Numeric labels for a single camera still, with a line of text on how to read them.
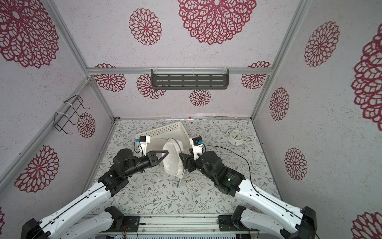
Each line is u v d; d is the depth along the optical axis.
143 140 0.65
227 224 0.74
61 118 0.73
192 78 0.95
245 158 0.59
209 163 0.49
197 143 0.57
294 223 0.40
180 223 0.76
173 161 0.69
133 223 0.73
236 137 1.03
